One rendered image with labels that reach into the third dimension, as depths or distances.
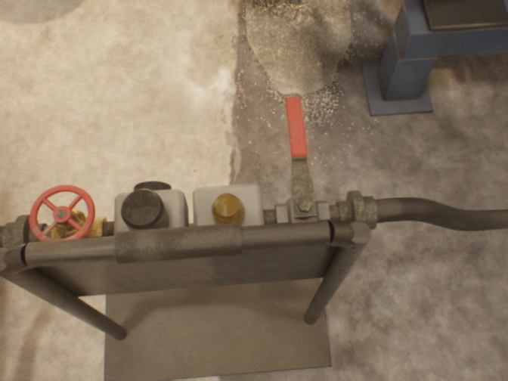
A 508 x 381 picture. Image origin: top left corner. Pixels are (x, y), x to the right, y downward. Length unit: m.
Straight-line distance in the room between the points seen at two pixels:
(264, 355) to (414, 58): 0.64
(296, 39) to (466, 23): 0.41
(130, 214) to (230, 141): 0.62
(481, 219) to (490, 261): 0.39
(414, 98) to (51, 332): 0.90
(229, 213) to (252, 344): 0.50
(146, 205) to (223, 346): 0.51
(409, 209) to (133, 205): 0.33
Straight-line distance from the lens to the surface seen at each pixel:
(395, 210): 0.69
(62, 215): 0.64
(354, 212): 0.67
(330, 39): 1.36
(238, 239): 0.53
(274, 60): 1.31
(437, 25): 1.10
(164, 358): 1.09
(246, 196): 0.66
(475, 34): 1.14
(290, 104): 0.69
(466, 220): 0.79
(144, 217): 0.62
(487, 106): 1.36
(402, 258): 1.16
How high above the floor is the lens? 1.08
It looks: 68 degrees down
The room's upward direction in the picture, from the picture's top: straight up
